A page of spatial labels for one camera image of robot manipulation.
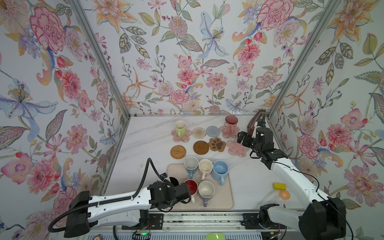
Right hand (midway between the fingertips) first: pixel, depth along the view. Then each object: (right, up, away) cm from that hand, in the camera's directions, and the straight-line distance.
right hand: (245, 134), depth 84 cm
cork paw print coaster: (-13, -7, +20) cm, 25 cm away
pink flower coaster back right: (-8, +3, +28) cm, 30 cm away
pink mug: (-4, +6, +18) cm, 19 cm away
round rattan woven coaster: (-39, -12, +16) cm, 44 cm away
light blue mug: (-13, -22, +6) cm, 26 cm away
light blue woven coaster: (-14, +2, +26) cm, 30 cm away
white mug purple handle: (-22, -30, 0) cm, 37 cm away
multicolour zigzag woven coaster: (-25, 0, +26) cm, 36 cm away
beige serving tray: (-13, -34, -4) cm, 37 cm away
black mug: (-39, -24, -6) cm, 46 cm away
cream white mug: (-22, -18, +4) cm, 29 cm away
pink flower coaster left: (-34, -4, +23) cm, 41 cm away
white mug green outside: (-37, +5, +18) cm, 42 cm away
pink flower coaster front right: (-1, -10, +17) cm, 19 cm away
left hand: (-35, -33, -9) cm, 49 cm away
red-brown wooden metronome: (+14, +10, +15) cm, 23 cm away
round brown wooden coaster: (-24, -9, +17) cm, 30 cm away
